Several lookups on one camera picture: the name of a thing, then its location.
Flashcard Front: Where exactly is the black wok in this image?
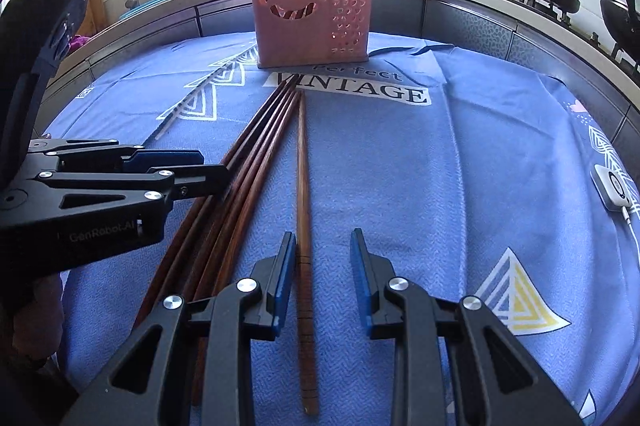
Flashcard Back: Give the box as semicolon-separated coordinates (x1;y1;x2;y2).
600;0;640;57

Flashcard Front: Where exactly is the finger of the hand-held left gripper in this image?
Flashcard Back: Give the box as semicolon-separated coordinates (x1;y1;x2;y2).
27;137;206;174
0;165;233;228

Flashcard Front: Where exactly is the dark wooden chopstick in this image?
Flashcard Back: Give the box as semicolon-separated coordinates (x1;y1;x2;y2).
189;85;297;307
192;90;303;407
160;80;291;304
132;78;285;324

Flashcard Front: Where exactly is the black gas stove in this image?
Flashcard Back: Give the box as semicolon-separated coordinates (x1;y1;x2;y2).
515;0;640;72

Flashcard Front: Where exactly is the pink plastic utensil holder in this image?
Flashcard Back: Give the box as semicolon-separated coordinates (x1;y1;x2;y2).
249;0;373;70

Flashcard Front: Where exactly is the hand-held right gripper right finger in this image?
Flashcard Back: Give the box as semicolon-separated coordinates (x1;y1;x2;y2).
350;227;586;426

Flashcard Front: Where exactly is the blue plastic basin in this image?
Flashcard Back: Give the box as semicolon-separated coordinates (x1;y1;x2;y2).
120;0;193;20

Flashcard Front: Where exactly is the light wooden chopstick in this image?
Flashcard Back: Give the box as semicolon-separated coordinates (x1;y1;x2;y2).
296;92;320;417

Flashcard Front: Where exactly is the blue printed tablecloth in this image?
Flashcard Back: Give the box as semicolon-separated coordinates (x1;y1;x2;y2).
40;31;640;426

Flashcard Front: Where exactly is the small white square device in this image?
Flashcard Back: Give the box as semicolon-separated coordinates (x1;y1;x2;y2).
590;165;628;211

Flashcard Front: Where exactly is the person's left hand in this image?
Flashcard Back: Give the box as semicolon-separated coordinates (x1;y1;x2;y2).
10;273;66;362

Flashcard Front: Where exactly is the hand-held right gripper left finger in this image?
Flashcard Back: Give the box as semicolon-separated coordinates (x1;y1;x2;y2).
60;231;298;426

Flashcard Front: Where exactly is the white cable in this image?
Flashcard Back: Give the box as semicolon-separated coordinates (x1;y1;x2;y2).
619;205;640;259

